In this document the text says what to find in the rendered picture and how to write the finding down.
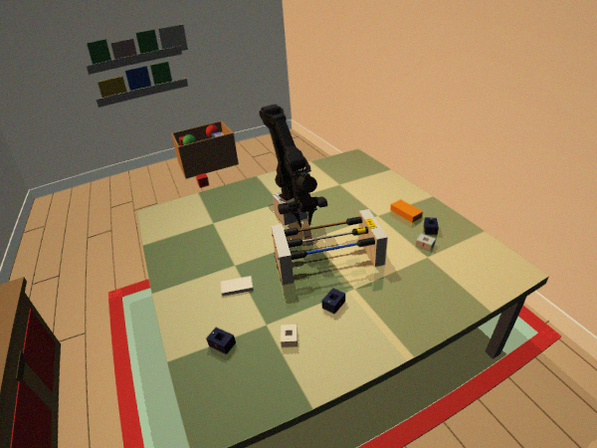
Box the white flat bar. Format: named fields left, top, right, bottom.
left=220, top=276, right=254, bottom=297

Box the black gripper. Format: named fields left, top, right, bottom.
left=278, top=189, right=327, bottom=227

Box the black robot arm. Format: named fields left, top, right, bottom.
left=260, top=104, right=318, bottom=212

